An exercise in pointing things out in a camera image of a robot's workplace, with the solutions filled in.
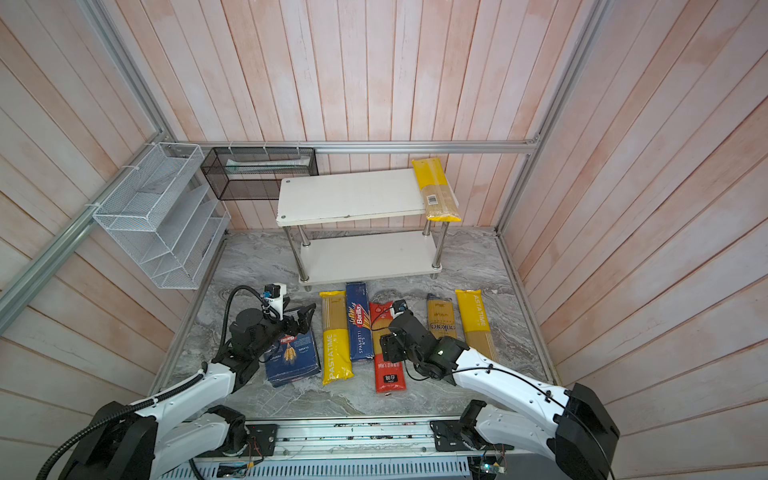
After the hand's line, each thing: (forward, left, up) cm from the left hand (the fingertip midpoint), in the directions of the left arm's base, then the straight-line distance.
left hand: (303, 306), depth 84 cm
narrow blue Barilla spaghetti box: (0, -16, -8) cm, 18 cm away
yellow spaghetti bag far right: (0, -52, -10) cm, 53 cm away
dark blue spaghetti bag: (+1, -42, -10) cm, 43 cm away
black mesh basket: (+46, +22, +13) cm, 53 cm away
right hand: (-8, -25, -3) cm, 27 cm away
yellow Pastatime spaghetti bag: (-10, -9, -10) cm, 17 cm away
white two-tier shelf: (+49, -12, -16) cm, 53 cm away
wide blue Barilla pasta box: (-13, +2, -5) cm, 15 cm away
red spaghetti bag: (-16, -24, -10) cm, 31 cm away
